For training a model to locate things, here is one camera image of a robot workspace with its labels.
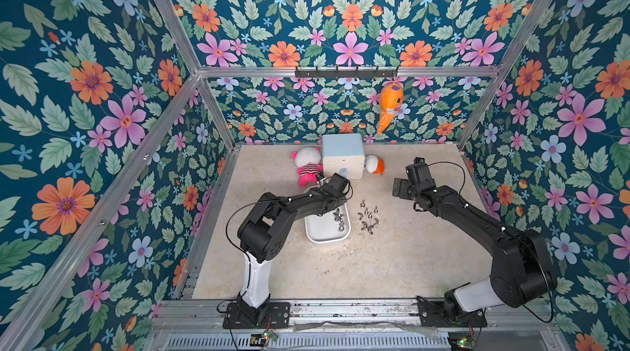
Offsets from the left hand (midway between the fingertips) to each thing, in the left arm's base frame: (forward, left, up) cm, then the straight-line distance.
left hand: (343, 196), depth 99 cm
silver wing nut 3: (-8, -6, -2) cm, 11 cm away
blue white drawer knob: (+8, -1, +6) cm, 10 cm away
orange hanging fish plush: (+24, -20, +29) cm, 42 cm away
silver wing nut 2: (-3, -8, -2) cm, 9 cm away
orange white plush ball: (+12, -15, +4) cm, 20 cm away
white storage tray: (-12, +5, -2) cm, 13 cm away
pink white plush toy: (+16, +14, +5) cm, 22 cm away
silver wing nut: (-9, -10, -2) cm, 14 cm away
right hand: (-3, -24, +10) cm, 26 cm away
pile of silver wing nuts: (-9, +3, -1) cm, 9 cm away
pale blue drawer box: (+13, -1, +11) cm, 17 cm away
